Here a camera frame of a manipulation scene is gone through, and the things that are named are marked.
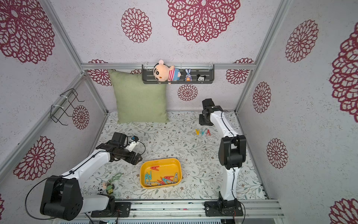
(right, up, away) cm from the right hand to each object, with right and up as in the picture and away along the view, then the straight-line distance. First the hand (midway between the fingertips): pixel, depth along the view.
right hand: (204, 119), depth 96 cm
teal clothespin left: (-35, -35, -12) cm, 51 cm away
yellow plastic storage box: (-25, -31, -6) cm, 40 cm away
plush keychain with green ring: (-58, -39, -16) cm, 71 cm away
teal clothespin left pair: (-37, -35, -12) cm, 52 cm away
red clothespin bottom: (-28, -37, -14) cm, 48 cm away
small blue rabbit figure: (-11, +27, -6) cm, 30 cm away
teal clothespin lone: (+1, -9, +10) cm, 14 cm away
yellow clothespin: (-3, -9, +10) cm, 14 cm away
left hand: (-45, -23, -9) cm, 52 cm away
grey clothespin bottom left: (-35, -38, -14) cm, 53 cm away
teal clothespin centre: (-25, -37, -13) cm, 47 cm away
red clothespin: (+5, -9, +10) cm, 15 cm away
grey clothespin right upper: (-19, -34, -12) cm, 41 cm away
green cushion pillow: (-48, +13, +6) cm, 50 cm away
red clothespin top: (-33, -31, -8) cm, 46 cm away
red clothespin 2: (-23, -35, -12) cm, 44 cm away
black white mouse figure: (-3, +27, -4) cm, 28 cm away
